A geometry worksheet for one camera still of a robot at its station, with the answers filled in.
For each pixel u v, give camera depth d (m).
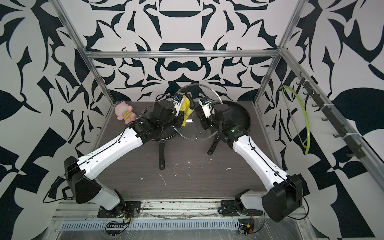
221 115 0.55
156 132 0.52
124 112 1.05
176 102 0.62
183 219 0.72
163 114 0.54
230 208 0.74
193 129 0.91
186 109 0.71
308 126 0.67
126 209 0.72
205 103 0.64
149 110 1.06
